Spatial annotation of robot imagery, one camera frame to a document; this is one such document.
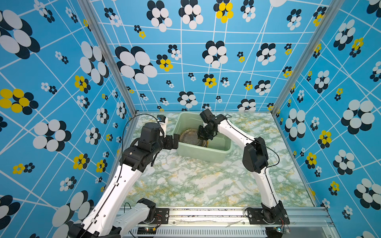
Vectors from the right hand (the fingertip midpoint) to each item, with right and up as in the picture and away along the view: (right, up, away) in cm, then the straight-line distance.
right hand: (199, 136), depth 95 cm
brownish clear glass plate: (-6, 0, +3) cm, 7 cm away
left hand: (-14, +4, -24) cm, 28 cm away
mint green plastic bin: (+9, -6, -18) cm, 21 cm away
